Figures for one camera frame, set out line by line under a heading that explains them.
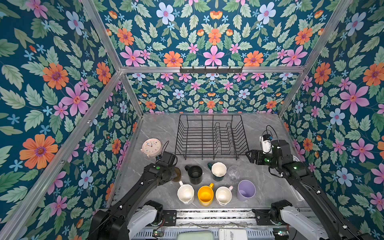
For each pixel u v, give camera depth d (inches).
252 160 27.1
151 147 38.7
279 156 22.2
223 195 31.0
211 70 36.6
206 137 41.2
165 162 25.6
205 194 31.7
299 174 20.0
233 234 26.9
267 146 26.6
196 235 26.3
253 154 26.6
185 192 31.7
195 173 33.9
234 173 33.1
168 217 29.1
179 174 32.2
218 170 34.2
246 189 31.1
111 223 15.3
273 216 26.1
